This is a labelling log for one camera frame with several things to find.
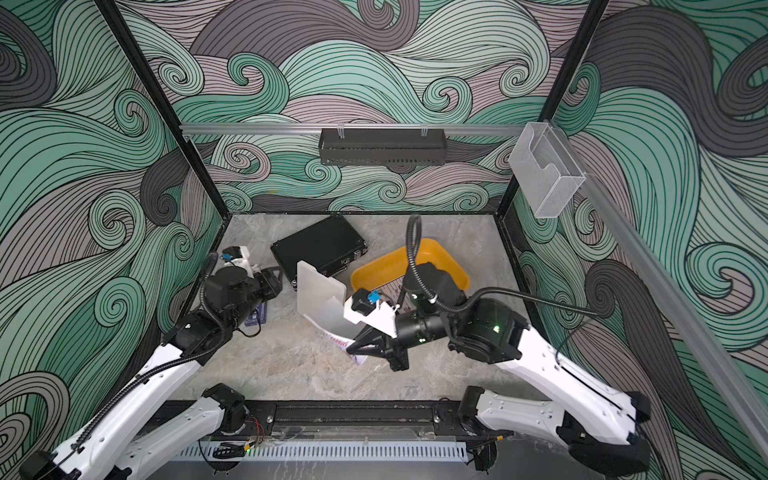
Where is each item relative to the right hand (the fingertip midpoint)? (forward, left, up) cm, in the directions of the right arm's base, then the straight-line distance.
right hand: (350, 348), depth 51 cm
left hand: (+24, +21, -9) cm, 33 cm away
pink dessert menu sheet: (0, +1, +2) cm, 2 cm away
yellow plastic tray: (+39, -11, -31) cm, 51 cm away
